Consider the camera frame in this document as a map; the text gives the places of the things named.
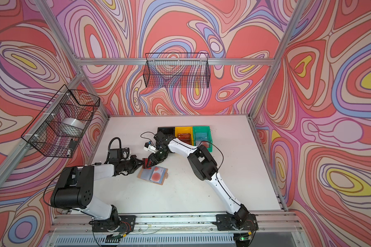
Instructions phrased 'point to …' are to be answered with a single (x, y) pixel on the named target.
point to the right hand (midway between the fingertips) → (152, 167)
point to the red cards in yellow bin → (185, 137)
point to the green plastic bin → (202, 136)
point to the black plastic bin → (170, 131)
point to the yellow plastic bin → (185, 130)
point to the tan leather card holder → (145, 174)
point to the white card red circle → (156, 174)
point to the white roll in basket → (71, 127)
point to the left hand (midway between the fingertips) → (145, 160)
